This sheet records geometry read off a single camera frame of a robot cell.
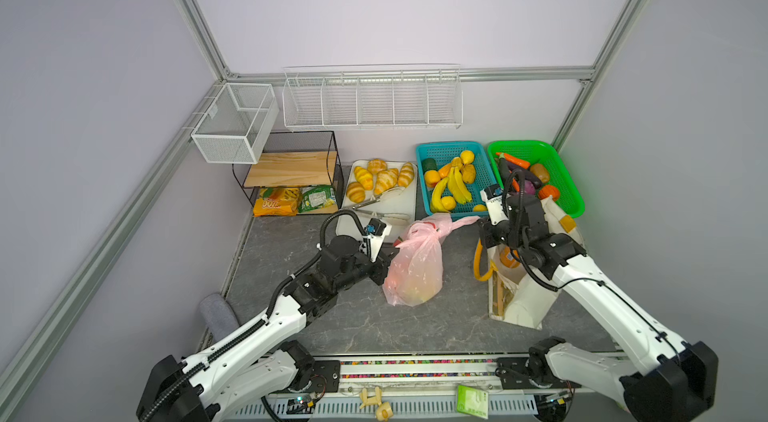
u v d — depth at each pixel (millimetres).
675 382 377
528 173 1150
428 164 1143
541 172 1120
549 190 1046
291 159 1025
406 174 1145
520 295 800
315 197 1028
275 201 1011
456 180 1120
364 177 1145
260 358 480
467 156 1122
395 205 1085
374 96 993
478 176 1120
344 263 570
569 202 1019
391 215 1011
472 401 692
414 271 761
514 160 1157
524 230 578
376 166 1152
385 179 1115
